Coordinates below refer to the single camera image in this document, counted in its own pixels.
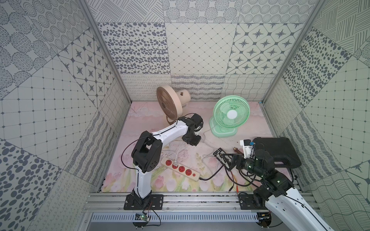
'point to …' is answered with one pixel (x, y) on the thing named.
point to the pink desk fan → (172, 102)
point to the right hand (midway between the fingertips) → (227, 156)
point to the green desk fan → (230, 113)
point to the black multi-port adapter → (218, 155)
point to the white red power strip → (180, 168)
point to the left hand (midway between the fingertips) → (194, 140)
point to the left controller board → (141, 216)
